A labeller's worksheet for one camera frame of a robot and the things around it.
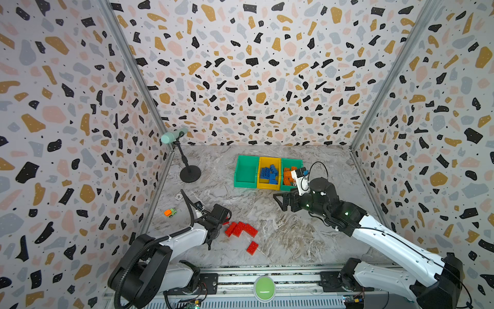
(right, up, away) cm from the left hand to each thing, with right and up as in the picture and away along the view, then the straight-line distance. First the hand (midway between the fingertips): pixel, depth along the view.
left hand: (214, 222), depth 90 cm
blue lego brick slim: (+23, +22, +13) cm, 35 cm away
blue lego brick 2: (+25, +22, +14) cm, 36 cm away
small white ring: (-6, +16, -24) cm, 30 cm away
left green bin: (+14, +23, +19) cm, 32 cm away
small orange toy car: (-21, +5, 0) cm, 21 cm away
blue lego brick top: (+29, +24, +17) cm, 41 cm away
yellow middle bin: (+23, +17, +11) cm, 31 cm away
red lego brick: (+15, -2, -3) cm, 16 cm away
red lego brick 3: (+8, -2, -5) cm, 9 cm away
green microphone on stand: (-18, +22, +17) cm, 33 cm away
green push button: (+23, -19, -19) cm, 35 cm away
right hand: (+31, +16, -18) cm, 39 cm away
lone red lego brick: (+18, -8, -9) cm, 22 cm away
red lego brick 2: (+12, -2, -3) cm, 12 cm away
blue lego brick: (+28, +19, +13) cm, 36 cm away
